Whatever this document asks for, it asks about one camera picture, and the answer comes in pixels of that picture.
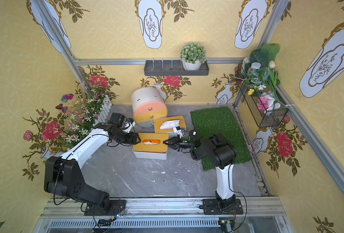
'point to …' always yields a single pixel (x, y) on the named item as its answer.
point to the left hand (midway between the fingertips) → (130, 139)
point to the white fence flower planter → (88, 109)
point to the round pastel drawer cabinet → (148, 104)
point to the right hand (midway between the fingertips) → (171, 137)
